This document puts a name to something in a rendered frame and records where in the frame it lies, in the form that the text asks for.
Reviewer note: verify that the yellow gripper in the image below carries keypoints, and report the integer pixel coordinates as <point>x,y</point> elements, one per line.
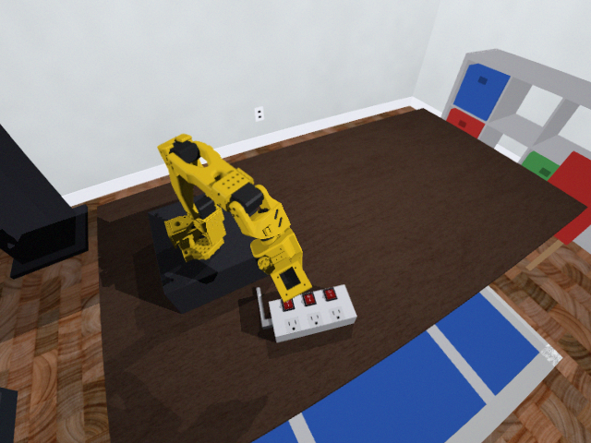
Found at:
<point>273,257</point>

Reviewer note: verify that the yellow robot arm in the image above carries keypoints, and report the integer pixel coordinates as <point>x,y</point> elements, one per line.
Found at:
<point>264,224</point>

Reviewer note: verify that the white power strip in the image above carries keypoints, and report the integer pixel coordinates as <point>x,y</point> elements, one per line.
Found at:
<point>309,313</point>

